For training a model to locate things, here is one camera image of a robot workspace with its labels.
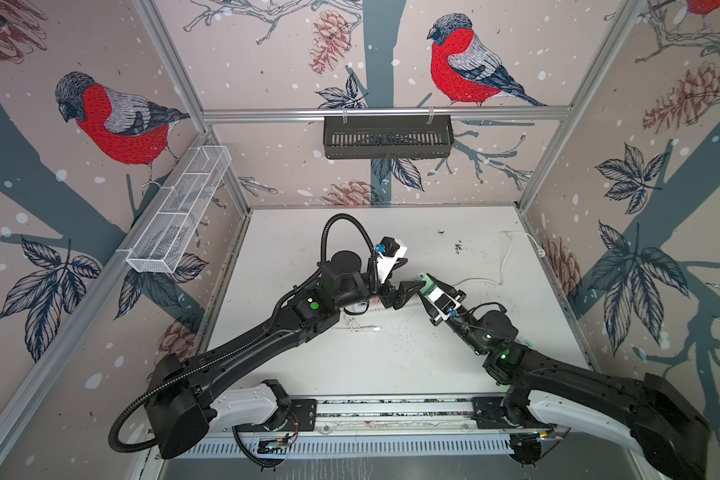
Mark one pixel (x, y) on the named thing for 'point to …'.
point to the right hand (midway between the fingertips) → (422, 283)
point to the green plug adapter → (429, 285)
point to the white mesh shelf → (159, 247)
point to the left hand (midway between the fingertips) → (415, 273)
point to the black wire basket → (352, 137)
